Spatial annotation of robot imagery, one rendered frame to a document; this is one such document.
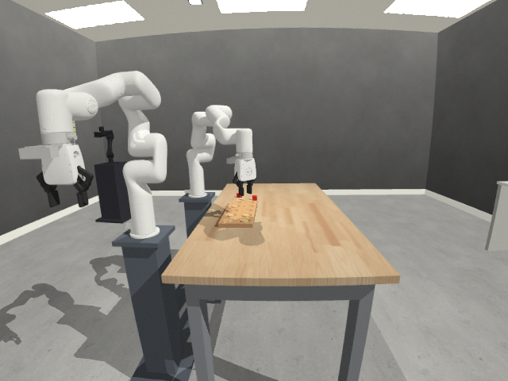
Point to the tan tray with round pockets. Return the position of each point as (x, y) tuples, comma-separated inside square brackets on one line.
[(244, 207)]

